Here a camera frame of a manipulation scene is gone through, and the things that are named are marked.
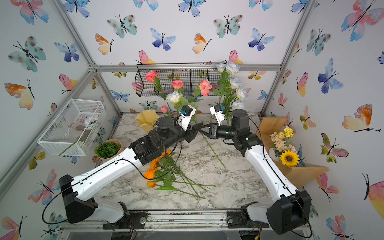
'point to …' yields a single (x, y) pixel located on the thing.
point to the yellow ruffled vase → (146, 119)
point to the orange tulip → (152, 184)
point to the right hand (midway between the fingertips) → (200, 128)
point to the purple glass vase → (175, 114)
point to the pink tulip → (164, 109)
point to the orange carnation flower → (164, 169)
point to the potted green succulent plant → (108, 149)
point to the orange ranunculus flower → (149, 174)
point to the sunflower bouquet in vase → (281, 151)
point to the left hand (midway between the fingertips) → (197, 119)
